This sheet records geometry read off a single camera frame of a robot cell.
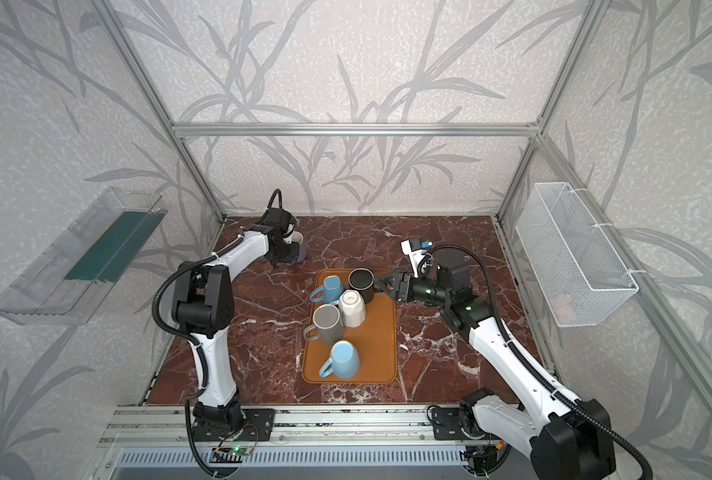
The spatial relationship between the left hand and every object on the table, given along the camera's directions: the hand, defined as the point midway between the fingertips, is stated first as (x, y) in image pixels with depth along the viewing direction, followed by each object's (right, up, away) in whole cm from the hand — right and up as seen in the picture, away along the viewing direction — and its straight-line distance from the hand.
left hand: (294, 245), depth 101 cm
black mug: (+24, -10, -10) cm, 28 cm away
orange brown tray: (+28, -29, -13) cm, 42 cm away
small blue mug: (+14, -14, -12) cm, 23 cm away
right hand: (+29, -6, -29) cm, 41 cm away
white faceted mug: (+21, -18, -17) cm, 33 cm away
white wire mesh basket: (+70, -6, -40) cm, 81 cm away
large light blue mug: (+20, -29, -26) cm, 44 cm away
